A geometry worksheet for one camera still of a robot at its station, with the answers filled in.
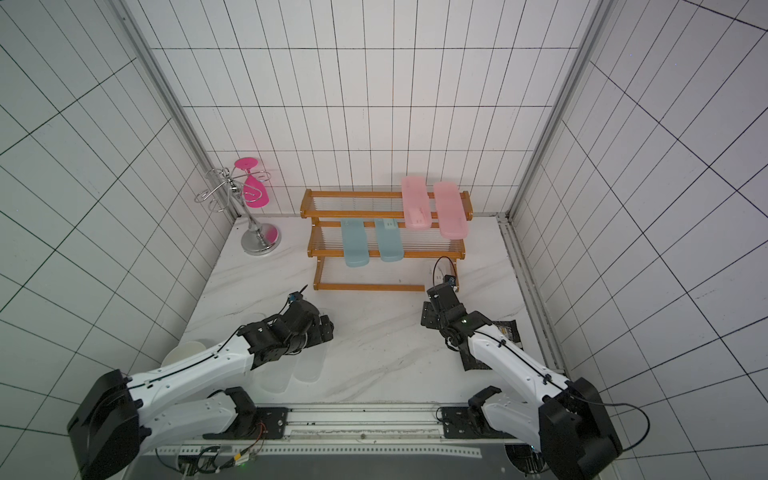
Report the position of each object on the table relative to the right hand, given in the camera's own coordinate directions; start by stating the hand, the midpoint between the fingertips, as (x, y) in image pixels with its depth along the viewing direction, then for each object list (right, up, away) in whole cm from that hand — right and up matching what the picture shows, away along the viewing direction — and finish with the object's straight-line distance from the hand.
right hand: (427, 310), depth 87 cm
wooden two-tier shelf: (-36, +34, +30) cm, 57 cm away
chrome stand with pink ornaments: (-56, +37, +5) cm, 67 cm away
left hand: (-32, -6, -4) cm, 33 cm away
